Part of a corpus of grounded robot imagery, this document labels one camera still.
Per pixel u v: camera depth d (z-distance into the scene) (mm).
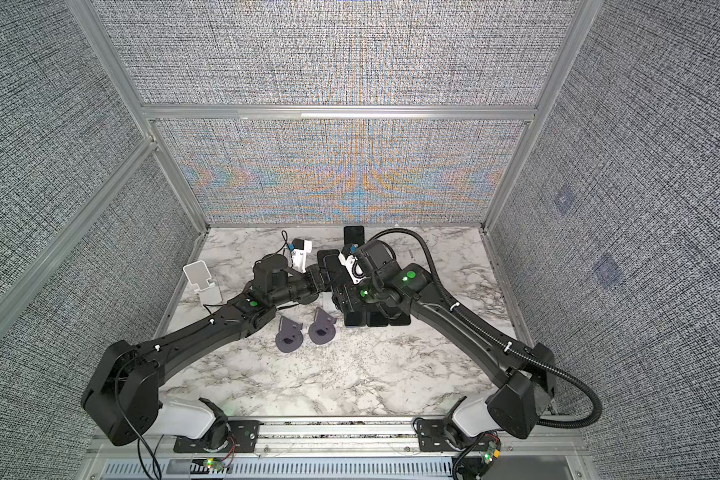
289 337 849
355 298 656
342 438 747
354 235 980
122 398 418
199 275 947
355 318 930
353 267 653
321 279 726
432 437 729
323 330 858
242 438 736
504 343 422
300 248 731
